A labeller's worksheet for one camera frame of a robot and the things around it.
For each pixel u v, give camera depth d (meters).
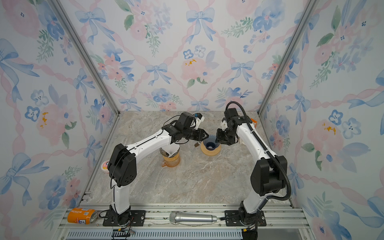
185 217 0.72
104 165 0.81
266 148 0.48
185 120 0.68
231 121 0.62
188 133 0.73
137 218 0.74
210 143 0.88
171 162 0.85
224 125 0.81
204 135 0.84
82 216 0.70
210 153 0.85
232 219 0.73
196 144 0.97
